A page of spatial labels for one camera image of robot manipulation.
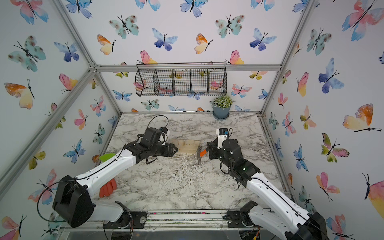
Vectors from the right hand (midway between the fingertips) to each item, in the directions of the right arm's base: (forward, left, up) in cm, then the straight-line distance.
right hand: (210, 141), depth 75 cm
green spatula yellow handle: (+2, +67, -26) cm, 72 cm away
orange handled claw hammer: (-1, +5, -12) cm, 13 cm away
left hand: (0, +19, -9) cm, 21 cm away
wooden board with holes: (+10, +15, -22) cm, 28 cm away
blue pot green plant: (+38, -8, -12) cm, 40 cm away
